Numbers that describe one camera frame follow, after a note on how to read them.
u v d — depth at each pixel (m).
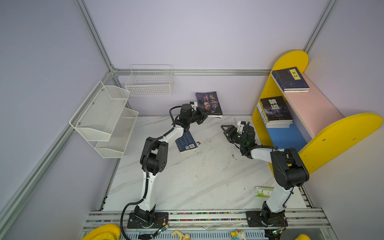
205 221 0.75
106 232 0.67
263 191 0.79
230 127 0.86
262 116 1.00
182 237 0.68
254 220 0.73
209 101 0.98
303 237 0.66
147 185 0.60
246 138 0.75
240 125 0.88
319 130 0.56
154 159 0.57
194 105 0.91
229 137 0.85
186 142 1.04
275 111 0.95
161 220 0.75
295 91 0.77
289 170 0.50
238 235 0.67
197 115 0.84
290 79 0.81
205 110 0.91
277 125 0.93
